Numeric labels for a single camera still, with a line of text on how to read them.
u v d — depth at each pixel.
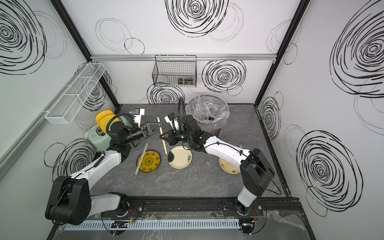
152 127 0.71
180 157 0.91
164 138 0.73
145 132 0.67
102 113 0.84
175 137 0.68
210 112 0.94
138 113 0.68
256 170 0.44
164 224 0.97
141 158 0.89
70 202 0.41
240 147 0.51
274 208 0.74
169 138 0.70
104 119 0.82
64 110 0.71
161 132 0.73
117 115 0.60
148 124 0.68
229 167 0.86
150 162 0.89
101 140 0.82
